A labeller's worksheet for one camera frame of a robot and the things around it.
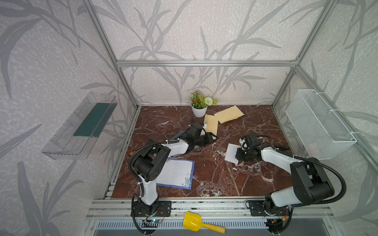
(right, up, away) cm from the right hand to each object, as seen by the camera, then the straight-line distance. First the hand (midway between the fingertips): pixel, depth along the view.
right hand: (235, 155), depth 92 cm
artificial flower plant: (-23, +35, +10) cm, 44 cm away
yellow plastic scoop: (-26, -27, -22) cm, 43 cm away
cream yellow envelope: (-14, +20, +16) cm, 29 cm away
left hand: (-12, +10, -3) cm, 16 cm away
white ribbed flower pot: (-23, +28, +18) cm, 40 cm away
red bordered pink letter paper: (-2, +1, +2) cm, 3 cm away
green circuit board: (-44, -27, -21) cm, 56 cm away
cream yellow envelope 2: (+1, +27, +25) cm, 37 cm away
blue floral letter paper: (-36, -9, -5) cm, 38 cm away
